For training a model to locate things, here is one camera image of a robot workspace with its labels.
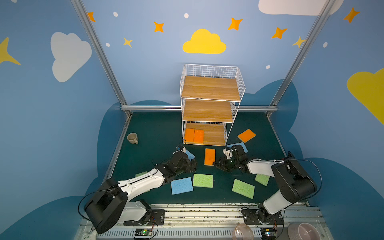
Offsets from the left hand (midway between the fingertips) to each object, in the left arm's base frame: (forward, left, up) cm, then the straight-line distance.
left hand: (190, 162), depth 86 cm
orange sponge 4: (+26, -41, -8) cm, 49 cm away
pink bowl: (-32, -56, -7) cm, 65 cm away
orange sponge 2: (+22, -5, -5) cm, 23 cm away
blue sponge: (+17, -35, -6) cm, 40 cm away
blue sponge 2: (+8, +1, -7) cm, 11 cm away
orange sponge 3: (+7, -12, -6) cm, 15 cm away
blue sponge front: (-12, +5, -7) cm, 14 cm away
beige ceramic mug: (+20, +41, -5) cm, 46 cm away
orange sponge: (+23, +1, -5) cm, 23 cm away
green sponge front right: (-13, -30, -6) cm, 33 cm away
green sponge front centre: (-9, -8, -6) cm, 13 cm away
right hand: (+2, -15, -5) cm, 16 cm away
